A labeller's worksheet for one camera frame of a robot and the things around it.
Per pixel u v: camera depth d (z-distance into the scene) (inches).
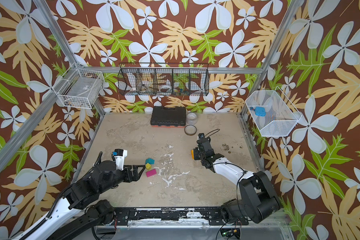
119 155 24.3
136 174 24.2
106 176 20.3
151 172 34.8
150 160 36.4
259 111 33.8
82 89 34.0
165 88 38.8
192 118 45.9
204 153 26.9
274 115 32.4
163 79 38.0
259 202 16.7
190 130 42.9
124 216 29.2
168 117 45.4
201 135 31.5
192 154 35.8
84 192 19.2
